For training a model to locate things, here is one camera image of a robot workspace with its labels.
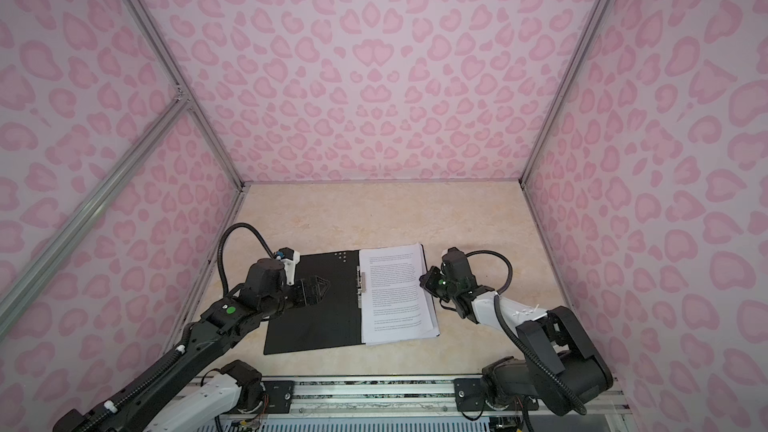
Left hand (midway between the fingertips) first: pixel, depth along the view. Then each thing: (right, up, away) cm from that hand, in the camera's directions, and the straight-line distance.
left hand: (318, 281), depth 79 cm
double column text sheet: (+21, -8, +9) cm, 24 cm away
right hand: (+27, -1, +9) cm, 29 cm away
